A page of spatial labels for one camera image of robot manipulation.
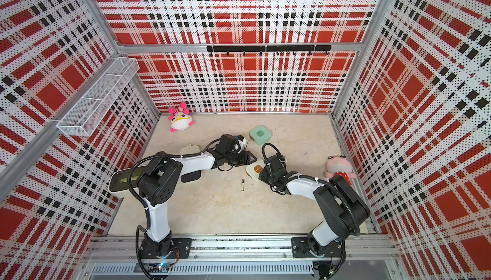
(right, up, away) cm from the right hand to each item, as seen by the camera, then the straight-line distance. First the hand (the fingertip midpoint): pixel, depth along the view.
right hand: (264, 174), depth 92 cm
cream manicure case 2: (-5, +2, +1) cm, 5 cm away
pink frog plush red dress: (+36, +5, -2) cm, 37 cm away
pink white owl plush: (-49, +29, +18) cm, 59 cm away
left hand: (-5, +7, +2) cm, 9 cm away
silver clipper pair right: (-10, -6, -2) cm, 12 cm away
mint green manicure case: (-2, +19, +16) cm, 25 cm away
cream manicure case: (-40, +11, +11) cm, 43 cm away
